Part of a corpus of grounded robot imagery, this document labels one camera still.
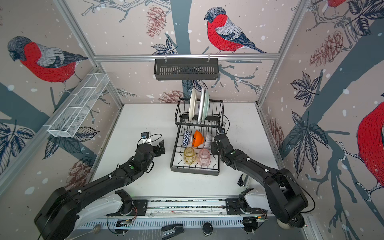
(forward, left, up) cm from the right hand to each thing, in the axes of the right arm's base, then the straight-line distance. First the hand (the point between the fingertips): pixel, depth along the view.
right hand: (215, 145), depth 89 cm
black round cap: (-41, +5, +4) cm, 41 cm away
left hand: (-4, +34, +9) cm, 35 cm away
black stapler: (-42, +21, -4) cm, 47 cm away
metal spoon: (-44, +56, -3) cm, 71 cm away
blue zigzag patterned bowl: (+2, +18, +5) cm, 18 cm away
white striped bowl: (+2, +4, +3) cm, 5 cm away
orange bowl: (+1, +11, +4) cm, 11 cm away
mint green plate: (+5, +7, +30) cm, 31 cm away
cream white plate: (+7, +13, +28) cm, 31 cm away
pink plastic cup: (-9, +7, 0) cm, 11 cm away
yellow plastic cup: (-9, +15, +3) cm, 18 cm away
